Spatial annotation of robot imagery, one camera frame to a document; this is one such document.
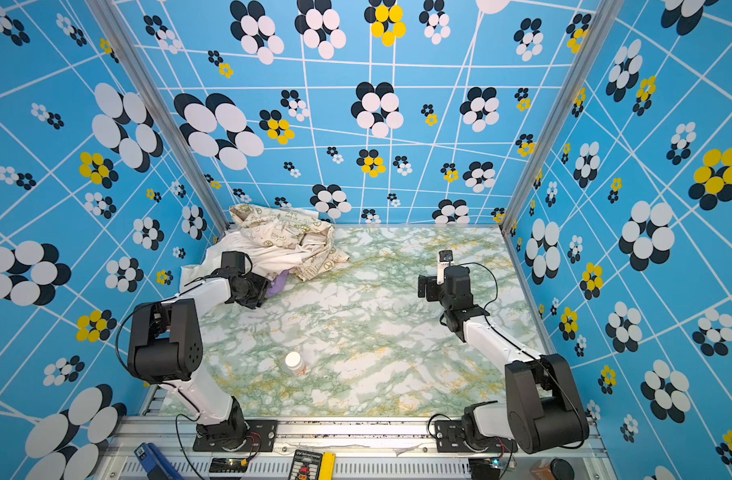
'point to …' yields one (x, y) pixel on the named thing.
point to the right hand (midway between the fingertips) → (438, 275)
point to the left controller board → (228, 465)
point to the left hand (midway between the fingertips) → (273, 285)
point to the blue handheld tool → (156, 466)
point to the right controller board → (485, 468)
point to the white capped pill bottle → (294, 363)
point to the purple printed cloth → (278, 283)
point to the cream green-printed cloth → (314, 236)
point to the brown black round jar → (552, 468)
